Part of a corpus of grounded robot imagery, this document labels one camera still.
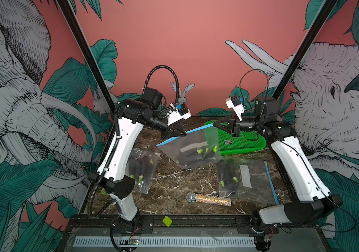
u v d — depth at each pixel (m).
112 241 0.67
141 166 0.92
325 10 0.70
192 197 0.78
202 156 0.77
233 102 0.54
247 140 0.60
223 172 0.88
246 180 0.86
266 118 0.51
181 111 0.53
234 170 0.90
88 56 0.86
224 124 0.59
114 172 0.42
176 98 0.54
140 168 0.90
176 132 0.55
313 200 0.39
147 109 0.48
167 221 0.75
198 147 0.80
